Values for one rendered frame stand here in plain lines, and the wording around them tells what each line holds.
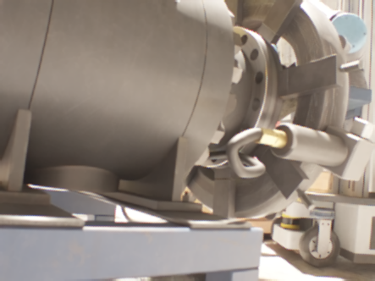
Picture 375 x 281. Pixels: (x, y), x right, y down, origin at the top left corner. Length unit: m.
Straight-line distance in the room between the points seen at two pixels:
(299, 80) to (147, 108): 0.44
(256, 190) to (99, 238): 0.63
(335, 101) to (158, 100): 0.47
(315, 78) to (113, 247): 0.65
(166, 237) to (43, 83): 0.34
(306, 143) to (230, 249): 0.27
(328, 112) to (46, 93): 0.67
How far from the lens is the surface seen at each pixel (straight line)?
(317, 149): 0.84
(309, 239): 1.68
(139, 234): 0.61
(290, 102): 1.18
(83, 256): 0.58
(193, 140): 0.86
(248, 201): 1.13
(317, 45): 1.06
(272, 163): 1.03
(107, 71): 0.72
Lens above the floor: 0.34
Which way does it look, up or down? 5 degrees up
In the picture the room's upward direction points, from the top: 6 degrees clockwise
